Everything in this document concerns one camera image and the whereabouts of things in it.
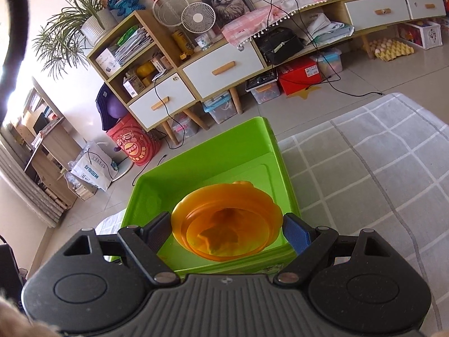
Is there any white desk fan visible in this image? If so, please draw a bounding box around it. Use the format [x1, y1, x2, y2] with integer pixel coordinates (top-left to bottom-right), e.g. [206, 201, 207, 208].
[181, 2, 216, 36]

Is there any long wooden tv sideboard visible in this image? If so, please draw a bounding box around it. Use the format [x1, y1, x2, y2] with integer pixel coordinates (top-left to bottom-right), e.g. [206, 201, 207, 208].
[245, 0, 448, 60]

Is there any wooden desk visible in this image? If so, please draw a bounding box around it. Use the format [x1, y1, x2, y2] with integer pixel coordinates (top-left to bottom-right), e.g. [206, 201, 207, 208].
[4, 78, 81, 210]

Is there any yellow egg tray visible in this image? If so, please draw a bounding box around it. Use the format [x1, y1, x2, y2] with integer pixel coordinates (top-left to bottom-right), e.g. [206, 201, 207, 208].
[368, 38, 415, 62]

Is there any green plastic storage box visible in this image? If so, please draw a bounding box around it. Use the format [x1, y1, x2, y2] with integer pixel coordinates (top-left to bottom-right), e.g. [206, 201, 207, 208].
[122, 117, 300, 277]

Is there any orange plastic toy lid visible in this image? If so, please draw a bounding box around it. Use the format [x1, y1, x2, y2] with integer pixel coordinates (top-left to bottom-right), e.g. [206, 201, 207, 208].
[170, 181, 283, 262]

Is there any grey checked table cloth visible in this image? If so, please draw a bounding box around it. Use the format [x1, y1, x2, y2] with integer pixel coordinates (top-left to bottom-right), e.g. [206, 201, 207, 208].
[95, 92, 449, 334]

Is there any potted green plant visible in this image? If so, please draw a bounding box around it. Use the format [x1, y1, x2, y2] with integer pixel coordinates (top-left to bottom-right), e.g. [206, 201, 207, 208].
[33, 0, 107, 78]

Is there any blue stitch plush toy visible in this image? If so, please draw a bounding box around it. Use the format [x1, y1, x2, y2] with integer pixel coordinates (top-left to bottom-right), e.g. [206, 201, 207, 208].
[107, 0, 145, 17]

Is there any framed cat picture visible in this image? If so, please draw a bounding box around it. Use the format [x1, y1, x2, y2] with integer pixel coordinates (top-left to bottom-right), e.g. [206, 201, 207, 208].
[195, 0, 256, 29]

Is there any black bag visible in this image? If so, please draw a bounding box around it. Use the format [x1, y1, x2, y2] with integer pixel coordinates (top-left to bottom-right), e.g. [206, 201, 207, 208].
[256, 27, 304, 65]

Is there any clear storage box blue lid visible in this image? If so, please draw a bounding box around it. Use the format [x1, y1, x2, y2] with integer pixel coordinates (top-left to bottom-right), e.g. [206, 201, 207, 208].
[202, 91, 237, 124]

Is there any red cardboard box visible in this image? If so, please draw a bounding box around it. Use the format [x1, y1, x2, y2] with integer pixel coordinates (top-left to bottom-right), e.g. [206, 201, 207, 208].
[277, 56, 322, 96]

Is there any pink lace cloth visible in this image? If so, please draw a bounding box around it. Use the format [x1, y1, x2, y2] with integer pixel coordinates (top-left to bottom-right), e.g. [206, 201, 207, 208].
[221, 0, 337, 48]

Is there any white toy storage crate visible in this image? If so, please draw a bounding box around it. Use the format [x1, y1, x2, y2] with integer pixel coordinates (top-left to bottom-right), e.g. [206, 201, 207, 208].
[397, 20, 443, 50]

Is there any white fan grille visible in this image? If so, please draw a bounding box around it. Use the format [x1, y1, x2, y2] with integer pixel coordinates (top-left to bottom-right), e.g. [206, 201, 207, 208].
[152, 0, 189, 28]

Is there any wooden cabinet with drawers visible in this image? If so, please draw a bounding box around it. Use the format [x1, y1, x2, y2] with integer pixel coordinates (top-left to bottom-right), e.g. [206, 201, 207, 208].
[88, 11, 267, 143]

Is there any white paper shopping bag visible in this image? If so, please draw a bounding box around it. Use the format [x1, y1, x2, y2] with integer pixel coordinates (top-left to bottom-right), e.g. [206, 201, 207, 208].
[68, 142, 116, 191]

